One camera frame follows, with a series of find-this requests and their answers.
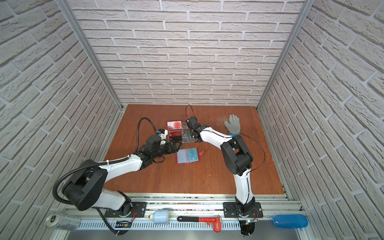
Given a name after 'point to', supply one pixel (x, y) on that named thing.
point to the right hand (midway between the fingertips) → (195, 132)
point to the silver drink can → (62, 221)
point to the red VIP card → (174, 133)
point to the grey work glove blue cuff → (233, 127)
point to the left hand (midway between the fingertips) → (177, 142)
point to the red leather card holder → (187, 156)
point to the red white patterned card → (174, 125)
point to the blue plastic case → (290, 221)
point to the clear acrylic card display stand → (186, 136)
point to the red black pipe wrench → (216, 221)
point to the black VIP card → (175, 138)
